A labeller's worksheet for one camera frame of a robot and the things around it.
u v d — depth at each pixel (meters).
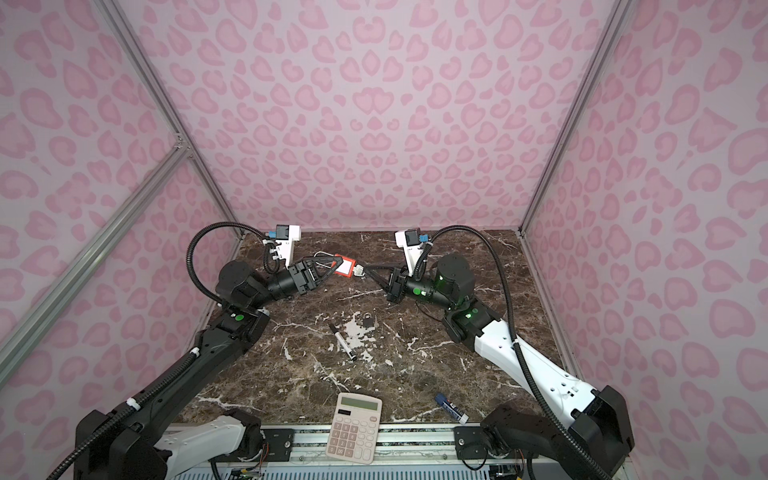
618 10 0.69
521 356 0.46
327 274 0.62
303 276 0.58
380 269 0.61
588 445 0.37
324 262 0.63
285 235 0.60
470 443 0.74
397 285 0.57
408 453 0.72
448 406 0.77
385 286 0.62
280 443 0.73
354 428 0.74
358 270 0.63
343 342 0.90
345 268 0.62
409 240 0.58
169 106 0.84
